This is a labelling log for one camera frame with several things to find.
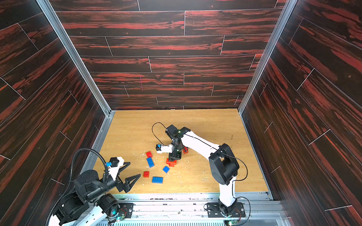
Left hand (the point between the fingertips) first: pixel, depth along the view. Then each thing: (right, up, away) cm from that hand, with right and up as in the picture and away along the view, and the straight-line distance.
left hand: (135, 170), depth 65 cm
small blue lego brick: (+12, -6, +21) cm, 25 cm away
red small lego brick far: (+1, +2, +26) cm, 26 cm away
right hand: (+18, +3, +23) cm, 30 cm away
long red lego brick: (+16, -3, +23) cm, 28 cm away
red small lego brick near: (0, -9, +20) cm, 22 cm away
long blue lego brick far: (+2, -3, +25) cm, 25 cm away
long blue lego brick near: (+8, -11, +17) cm, 22 cm away
